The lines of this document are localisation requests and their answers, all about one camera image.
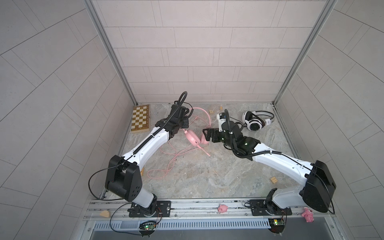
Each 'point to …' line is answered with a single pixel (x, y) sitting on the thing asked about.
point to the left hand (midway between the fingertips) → (188, 117)
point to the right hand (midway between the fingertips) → (207, 131)
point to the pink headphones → (191, 137)
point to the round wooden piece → (104, 213)
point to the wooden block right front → (274, 179)
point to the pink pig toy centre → (222, 208)
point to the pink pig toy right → (308, 214)
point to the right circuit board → (277, 225)
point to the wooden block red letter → (221, 107)
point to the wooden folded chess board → (140, 119)
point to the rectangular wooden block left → (142, 171)
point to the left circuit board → (147, 226)
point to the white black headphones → (254, 123)
